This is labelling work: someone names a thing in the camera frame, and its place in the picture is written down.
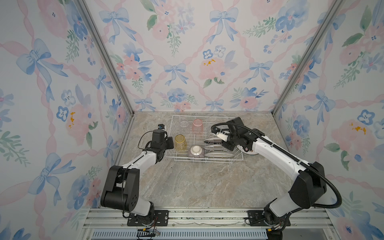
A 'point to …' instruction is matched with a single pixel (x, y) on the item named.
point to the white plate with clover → (216, 148)
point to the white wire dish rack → (194, 140)
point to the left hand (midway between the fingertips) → (171, 138)
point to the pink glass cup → (197, 128)
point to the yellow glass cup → (180, 143)
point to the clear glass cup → (184, 123)
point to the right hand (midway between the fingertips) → (224, 137)
